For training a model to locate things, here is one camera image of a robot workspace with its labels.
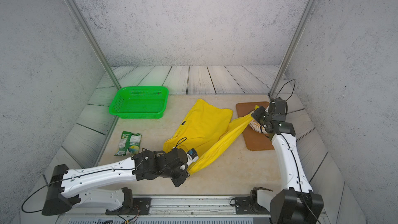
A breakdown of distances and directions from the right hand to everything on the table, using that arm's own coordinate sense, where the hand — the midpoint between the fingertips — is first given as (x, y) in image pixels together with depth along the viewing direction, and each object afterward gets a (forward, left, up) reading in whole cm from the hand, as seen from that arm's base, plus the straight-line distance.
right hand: (256, 110), depth 78 cm
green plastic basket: (+26, +74, -22) cm, 81 cm away
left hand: (-29, +32, -11) cm, 45 cm away
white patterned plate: (+7, -7, -25) cm, 27 cm away
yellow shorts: (+4, +26, -23) cm, 35 cm away
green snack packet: (-7, +71, -23) cm, 75 cm away
